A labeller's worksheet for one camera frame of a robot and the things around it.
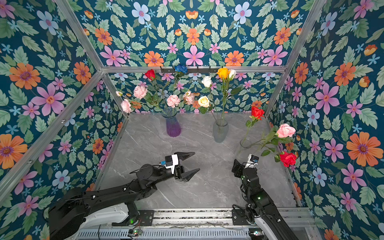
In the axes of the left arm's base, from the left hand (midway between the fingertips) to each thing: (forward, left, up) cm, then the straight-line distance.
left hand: (196, 160), depth 59 cm
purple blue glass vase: (+36, +15, -22) cm, 45 cm away
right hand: (+8, -24, -22) cm, 34 cm away
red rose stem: (+24, -32, 0) cm, 40 cm away
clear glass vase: (+12, -26, -16) cm, 33 cm away
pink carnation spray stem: (+33, +35, +2) cm, 48 cm away
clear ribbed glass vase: (+33, -17, -24) cm, 44 cm away
